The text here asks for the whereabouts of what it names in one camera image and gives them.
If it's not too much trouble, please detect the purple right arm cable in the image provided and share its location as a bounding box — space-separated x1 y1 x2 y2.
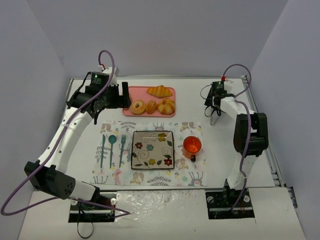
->
221 63 253 213

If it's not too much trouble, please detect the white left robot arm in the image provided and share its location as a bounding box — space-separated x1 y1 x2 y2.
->
24 72 131 202

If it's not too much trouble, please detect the teal plastic spoon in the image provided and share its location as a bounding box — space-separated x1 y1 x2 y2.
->
108 134 117 169

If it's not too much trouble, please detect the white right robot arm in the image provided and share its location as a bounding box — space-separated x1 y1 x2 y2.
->
204 76 269 191

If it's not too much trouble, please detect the long croissant bread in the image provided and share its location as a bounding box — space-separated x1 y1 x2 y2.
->
146 85 173 98

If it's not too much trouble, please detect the sugared ring donut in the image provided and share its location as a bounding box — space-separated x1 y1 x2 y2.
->
130 99 146 115

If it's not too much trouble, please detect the pink tray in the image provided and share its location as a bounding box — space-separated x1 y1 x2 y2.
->
122 86 177 118

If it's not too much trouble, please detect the aluminium table rail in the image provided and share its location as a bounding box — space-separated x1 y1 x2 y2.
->
246 88 298 209

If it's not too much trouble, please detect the square floral ceramic plate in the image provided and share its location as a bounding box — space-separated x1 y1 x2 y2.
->
131 130 175 171

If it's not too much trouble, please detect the teal plastic fork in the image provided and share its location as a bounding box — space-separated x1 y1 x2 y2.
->
118 134 126 168

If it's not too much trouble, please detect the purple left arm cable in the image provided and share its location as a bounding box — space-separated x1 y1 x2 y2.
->
0 50 131 217

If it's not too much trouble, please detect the floral patterned placemat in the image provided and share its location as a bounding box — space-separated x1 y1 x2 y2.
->
90 121 208 187

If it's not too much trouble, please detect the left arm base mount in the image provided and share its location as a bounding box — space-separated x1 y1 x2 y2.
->
68 200 115 223

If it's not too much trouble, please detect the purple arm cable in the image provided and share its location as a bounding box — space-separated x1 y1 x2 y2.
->
221 63 253 213
0 50 131 217

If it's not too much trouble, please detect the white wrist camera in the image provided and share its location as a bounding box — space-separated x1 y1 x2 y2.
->
102 67 119 85
221 76 234 94

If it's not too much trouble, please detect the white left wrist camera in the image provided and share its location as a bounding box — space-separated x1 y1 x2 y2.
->
102 67 119 85

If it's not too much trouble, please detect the sesame bread roll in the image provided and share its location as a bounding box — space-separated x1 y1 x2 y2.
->
145 99 157 115

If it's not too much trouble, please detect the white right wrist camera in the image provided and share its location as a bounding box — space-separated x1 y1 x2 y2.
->
221 76 234 94

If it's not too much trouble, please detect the orange mug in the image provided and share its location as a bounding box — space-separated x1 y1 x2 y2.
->
182 136 202 163

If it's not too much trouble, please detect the small bread behind gripper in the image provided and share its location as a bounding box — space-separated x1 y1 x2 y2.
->
129 93 133 103

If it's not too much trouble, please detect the teal plastic knife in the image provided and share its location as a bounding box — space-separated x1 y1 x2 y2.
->
100 134 106 169

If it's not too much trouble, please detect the round twisted bread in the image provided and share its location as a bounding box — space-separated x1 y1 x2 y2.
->
156 98 176 115

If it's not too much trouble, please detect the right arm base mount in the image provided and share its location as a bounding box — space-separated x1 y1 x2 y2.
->
205 186 255 220

